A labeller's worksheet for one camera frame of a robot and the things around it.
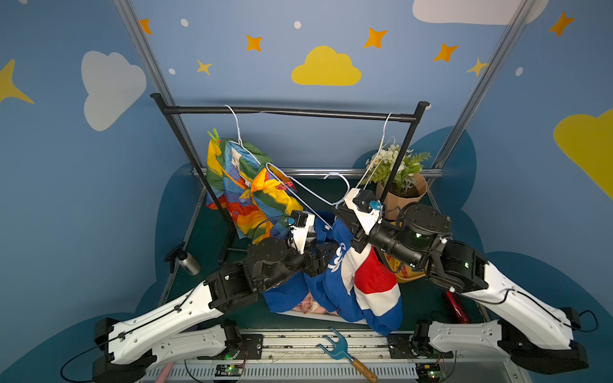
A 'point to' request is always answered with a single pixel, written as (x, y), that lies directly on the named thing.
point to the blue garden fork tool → (340, 352)
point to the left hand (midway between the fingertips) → (335, 242)
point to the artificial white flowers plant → (380, 167)
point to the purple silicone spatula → (164, 373)
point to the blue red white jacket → (356, 282)
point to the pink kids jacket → (310, 306)
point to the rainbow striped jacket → (256, 198)
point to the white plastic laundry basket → (322, 317)
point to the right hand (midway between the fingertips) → (344, 203)
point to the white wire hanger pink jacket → (385, 152)
